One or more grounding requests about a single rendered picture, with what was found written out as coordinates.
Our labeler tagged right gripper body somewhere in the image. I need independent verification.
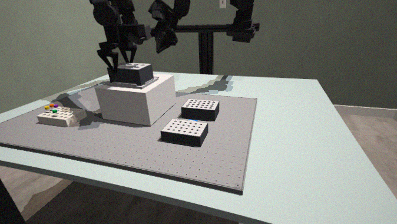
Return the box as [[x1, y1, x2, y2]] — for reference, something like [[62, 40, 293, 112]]
[[97, 27, 137, 53]]

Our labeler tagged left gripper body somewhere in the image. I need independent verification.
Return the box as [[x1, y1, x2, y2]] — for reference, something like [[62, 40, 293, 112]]
[[150, 28, 178, 45]]

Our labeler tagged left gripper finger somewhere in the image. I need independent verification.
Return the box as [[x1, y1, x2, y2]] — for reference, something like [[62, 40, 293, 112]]
[[155, 33, 164, 52], [157, 33, 170, 54]]

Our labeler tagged cream tube rack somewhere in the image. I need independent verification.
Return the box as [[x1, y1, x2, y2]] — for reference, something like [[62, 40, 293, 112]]
[[37, 107, 87, 127]]

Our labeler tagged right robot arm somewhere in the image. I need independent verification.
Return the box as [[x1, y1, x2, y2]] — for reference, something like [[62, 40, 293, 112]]
[[89, 0, 146, 45]]

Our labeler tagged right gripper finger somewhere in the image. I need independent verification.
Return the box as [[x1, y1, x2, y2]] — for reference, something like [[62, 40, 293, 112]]
[[97, 52, 118, 74], [119, 47, 137, 63]]

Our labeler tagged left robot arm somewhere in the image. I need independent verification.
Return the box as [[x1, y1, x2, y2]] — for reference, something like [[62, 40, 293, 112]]
[[148, 0, 255, 34]]

